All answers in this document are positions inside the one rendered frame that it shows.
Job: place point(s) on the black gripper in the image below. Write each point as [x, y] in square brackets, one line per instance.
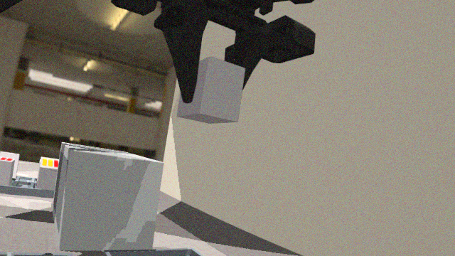
[183, 23]

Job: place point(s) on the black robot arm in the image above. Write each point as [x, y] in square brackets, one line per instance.
[266, 7]

